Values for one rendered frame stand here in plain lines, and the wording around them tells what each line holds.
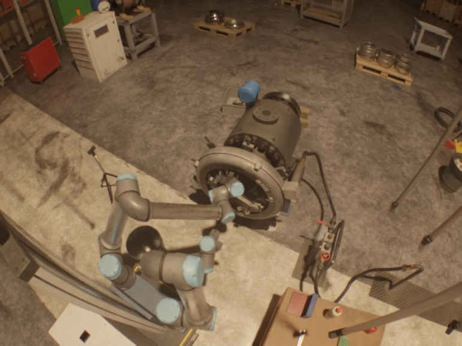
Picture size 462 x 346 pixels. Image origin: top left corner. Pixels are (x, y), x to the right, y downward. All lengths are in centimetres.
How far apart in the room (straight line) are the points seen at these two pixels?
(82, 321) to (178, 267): 91
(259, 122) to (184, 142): 139
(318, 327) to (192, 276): 116
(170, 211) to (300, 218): 162
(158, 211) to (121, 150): 226
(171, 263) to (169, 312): 60
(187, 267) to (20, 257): 55
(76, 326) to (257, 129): 187
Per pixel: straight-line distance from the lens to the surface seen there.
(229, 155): 179
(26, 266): 73
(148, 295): 186
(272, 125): 215
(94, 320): 166
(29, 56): 619
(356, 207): 293
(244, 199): 206
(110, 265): 171
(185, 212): 137
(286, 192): 184
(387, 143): 385
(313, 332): 189
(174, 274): 96
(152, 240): 247
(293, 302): 188
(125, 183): 132
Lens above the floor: 229
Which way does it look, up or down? 52 degrees down
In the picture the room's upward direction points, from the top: 2 degrees counter-clockwise
